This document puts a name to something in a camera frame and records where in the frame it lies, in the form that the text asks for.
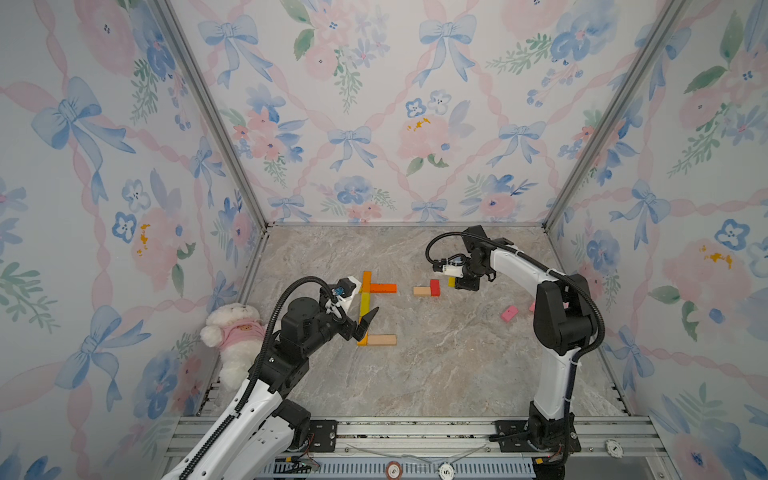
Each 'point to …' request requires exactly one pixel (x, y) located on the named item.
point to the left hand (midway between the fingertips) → (361, 295)
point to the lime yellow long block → (365, 303)
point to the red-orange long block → (383, 288)
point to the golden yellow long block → (364, 341)
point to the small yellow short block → (451, 281)
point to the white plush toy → (239, 332)
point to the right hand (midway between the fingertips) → (463, 275)
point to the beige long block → (382, 340)
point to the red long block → (435, 287)
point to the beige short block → (422, 291)
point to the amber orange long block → (367, 280)
